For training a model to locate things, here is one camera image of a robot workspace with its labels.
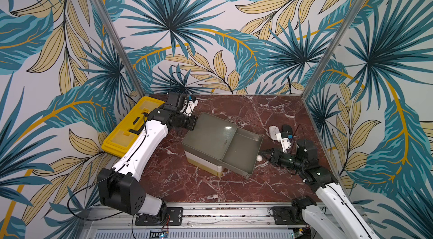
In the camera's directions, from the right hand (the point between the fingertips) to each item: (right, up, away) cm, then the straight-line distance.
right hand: (260, 153), depth 74 cm
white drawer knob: (0, -2, -1) cm, 2 cm away
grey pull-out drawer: (-8, -1, +5) cm, 9 cm away
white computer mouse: (+15, +7, +27) cm, 31 cm away
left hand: (-29, +12, +6) cm, 32 cm away
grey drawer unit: (-23, +5, +1) cm, 24 cm away
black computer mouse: (+23, +8, +27) cm, 37 cm away
